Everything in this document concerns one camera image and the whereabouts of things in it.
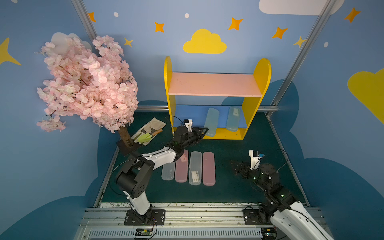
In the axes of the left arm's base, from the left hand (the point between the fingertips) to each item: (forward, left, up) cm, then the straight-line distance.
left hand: (209, 127), depth 82 cm
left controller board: (-47, +32, -24) cm, 62 cm away
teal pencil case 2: (+13, -17, -8) cm, 23 cm away
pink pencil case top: (-16, +16, -24) cm, 33 cm away
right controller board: (-46, -30, -26) cm, 61 cm away
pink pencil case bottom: (-15, -1, -23) cm, 27 cm away
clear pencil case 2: (-15, +7, -23) cm, 28 cm away
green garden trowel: (+8, +42, -23) cm, 49 cm away
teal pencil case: (+8, -2, -4) cm, 9 cm away
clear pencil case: (-17, +23, -22) cm, 36 cm away
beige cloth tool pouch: (+11, +45, -23) cm, 52 cm away
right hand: (-16, -15, -7) cm, 23 cm away
